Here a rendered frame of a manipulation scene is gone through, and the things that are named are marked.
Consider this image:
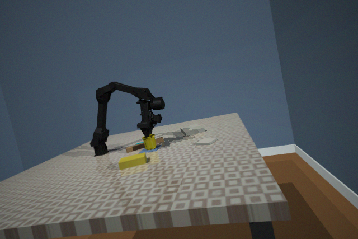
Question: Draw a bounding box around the brown wooden bar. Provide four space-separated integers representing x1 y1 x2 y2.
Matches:
126 137 164 153

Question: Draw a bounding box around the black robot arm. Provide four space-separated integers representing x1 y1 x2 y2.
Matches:
90 82 165 157

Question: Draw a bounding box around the yellow rectangular block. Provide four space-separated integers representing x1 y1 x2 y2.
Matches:
118 152 147 170

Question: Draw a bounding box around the yellow cup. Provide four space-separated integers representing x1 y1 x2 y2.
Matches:
142 134 157 150

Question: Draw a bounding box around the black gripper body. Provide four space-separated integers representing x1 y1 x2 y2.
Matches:
137 111 157 128

